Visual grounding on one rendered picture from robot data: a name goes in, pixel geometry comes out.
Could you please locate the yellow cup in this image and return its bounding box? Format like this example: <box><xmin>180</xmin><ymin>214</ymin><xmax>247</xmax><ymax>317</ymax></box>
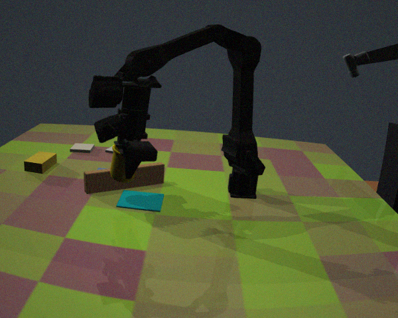
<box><xmin>110</xmin><ymin>145</ymin><xmax>136</xmax><ymax>183</ymax></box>

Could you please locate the yellow flat block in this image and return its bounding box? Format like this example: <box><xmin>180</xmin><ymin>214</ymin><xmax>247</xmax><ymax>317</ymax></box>
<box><xmin>24</xmin><ymin>151</ymin><xmax>57</xmax><ymax>174</ymax></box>

